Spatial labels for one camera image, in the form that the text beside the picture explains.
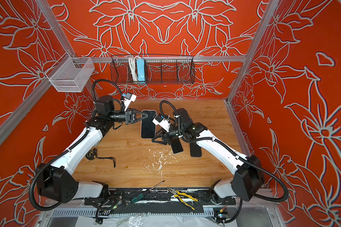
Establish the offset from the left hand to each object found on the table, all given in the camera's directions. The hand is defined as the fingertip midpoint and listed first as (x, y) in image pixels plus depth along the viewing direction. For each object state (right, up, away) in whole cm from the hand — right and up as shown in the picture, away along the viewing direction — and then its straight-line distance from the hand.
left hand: (146, 116), depth 67 cm
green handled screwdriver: (-2, -42, +7) cm, 42 cm away
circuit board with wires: (+37, -49, +1) cm, 61 cm away
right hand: (+3, -10, +2) cm, 11 cm away
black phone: (+1, -5, 0) cm, 6 cm away
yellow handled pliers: (+15, -42, +7) cm, 45 cm away
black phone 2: (+16, -21, +25) cm, 36 cm away
